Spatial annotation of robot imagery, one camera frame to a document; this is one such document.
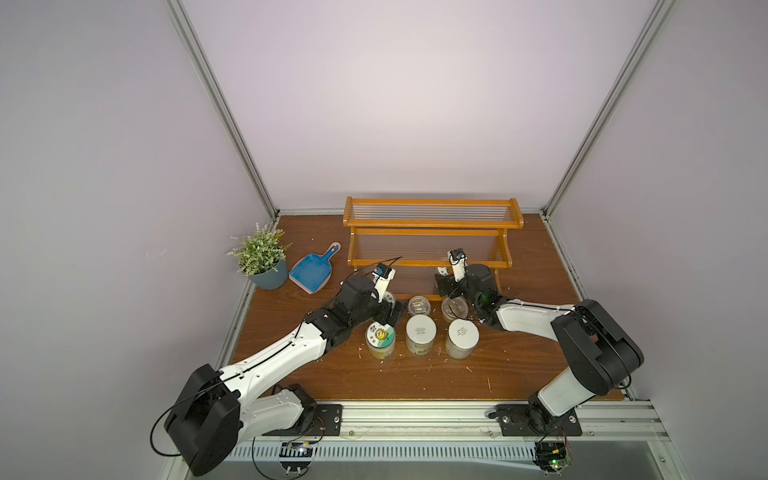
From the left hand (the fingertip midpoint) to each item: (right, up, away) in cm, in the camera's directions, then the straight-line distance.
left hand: (398, 295), depth 80 cm
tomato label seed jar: (+15, +5, +10) cm, 19 cm away
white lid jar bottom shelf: (+17, -11, -2) cm, 21 cm away
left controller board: (-25, -38, -8) cm, 47 cm away
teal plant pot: (-39, +3, +11) cm, 41 cm away
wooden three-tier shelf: (+6, +16, +20) cm, 26 cm away
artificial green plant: (-41, +12, +8) cm, 44 cm away
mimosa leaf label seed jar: (-2, -2, +7) cm, 8 cm away
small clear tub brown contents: (+17, -5, +7) cm, 19 cm away
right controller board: (+36, -36, -12) cm, 52 cm away
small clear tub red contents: (+7, -5, +8) cm, 11 cm away
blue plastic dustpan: (-30, +4, +21) cm, 37 cm away
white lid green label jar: (+6, -10, -1) cm, 12 cm away
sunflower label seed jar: (-5, -12, -2) cm, 13 cm away
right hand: (+18, +7, +12) cm, 23 cm away
